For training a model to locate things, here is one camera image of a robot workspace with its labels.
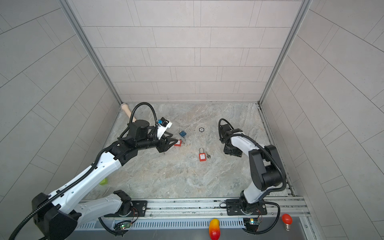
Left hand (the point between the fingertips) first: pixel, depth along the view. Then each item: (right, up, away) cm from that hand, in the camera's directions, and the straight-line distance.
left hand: (177, 137), depth 70 cm
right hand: (+31, -12, +20) cm, 39 cm away
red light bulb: (+50, -36, -4) cm, 62 cm away
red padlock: (+12, -14, +17) cm, 25 cm away
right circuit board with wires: (+35, -39, -2) cm, 53 cm away
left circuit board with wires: (-24, -38, -5) cm, 45 cm away
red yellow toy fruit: (+17, -39, -6) cm, 43 cm away
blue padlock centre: (-1, -1, +28) cm, 28 cm away
